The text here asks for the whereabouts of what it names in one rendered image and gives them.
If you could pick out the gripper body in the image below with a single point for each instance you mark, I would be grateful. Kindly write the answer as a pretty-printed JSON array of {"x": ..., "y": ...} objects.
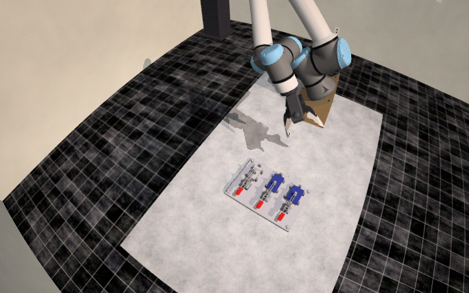
[{"x": 300, "y": 98}]

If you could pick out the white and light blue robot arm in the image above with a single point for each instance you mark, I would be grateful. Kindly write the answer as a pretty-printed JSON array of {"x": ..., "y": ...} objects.
[{"x": 329, "y": 54}]

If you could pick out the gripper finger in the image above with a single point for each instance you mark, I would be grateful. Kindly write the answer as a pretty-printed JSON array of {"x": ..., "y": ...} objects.
[
  {"x": 311, "y": 114},
  {"x": 287, "y": 123}
]

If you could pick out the grey toggle clamp with red handle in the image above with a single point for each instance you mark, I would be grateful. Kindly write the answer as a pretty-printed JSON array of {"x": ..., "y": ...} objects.
[{"x": 286, "y": 210}]

